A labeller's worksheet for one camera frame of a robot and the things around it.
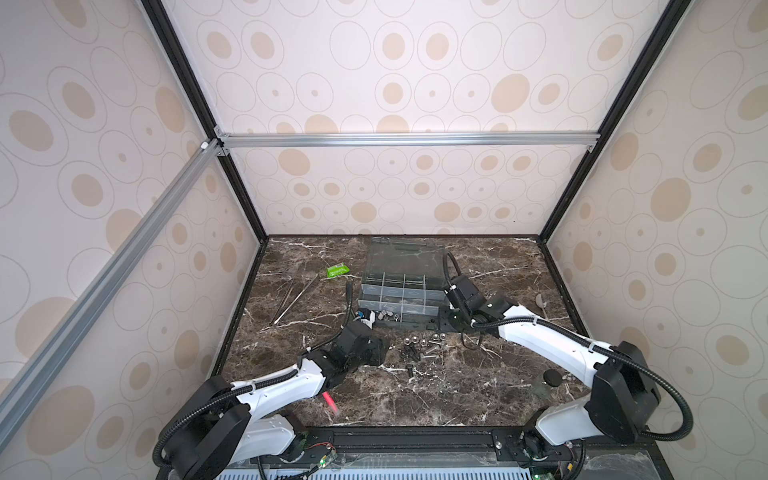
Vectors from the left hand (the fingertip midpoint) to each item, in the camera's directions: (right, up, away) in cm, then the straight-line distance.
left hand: (392, 342), depth 84 cm
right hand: (+14, +6, +2) cm, 16 cm away
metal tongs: (-37, +5, +11) cm, 39 cm away
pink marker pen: (-16, -15, -4) cm, 22 cm away
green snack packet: (-20, +19, +25) cm, 38 cm away
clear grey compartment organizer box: (+4, +16, +16) cm, 23 cm away
